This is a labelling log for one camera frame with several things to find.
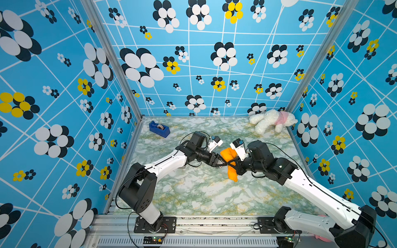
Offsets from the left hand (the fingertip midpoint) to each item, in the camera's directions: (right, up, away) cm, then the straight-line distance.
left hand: (226, 162), depth 77 cm
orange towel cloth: (0, +5, -5) cm, 7 cm away
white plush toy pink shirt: (+41, +24, +30) cm, 56 cm away
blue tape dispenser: (-40, +16, +29) cm, 52 cm away
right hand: (+2, +1, -3) cm, 4 cm away
